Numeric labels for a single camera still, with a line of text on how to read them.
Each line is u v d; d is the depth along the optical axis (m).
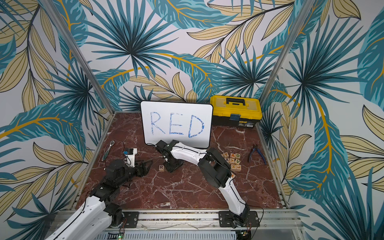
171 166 0.79
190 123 0.87
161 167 0.88
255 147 1.00
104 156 0.94
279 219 0.76
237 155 0.95
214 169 0.53
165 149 0.68
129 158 0.68
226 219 0.73
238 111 1.03
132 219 0.74
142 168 0.70
